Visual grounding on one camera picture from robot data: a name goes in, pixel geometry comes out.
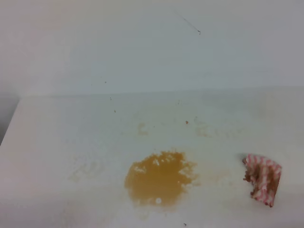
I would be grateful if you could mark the brown coffee stain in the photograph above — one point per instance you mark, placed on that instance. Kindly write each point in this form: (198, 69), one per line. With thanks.
(161, 179)

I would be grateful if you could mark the pink striped rag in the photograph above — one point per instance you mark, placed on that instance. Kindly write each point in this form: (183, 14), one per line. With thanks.
(264, 174)

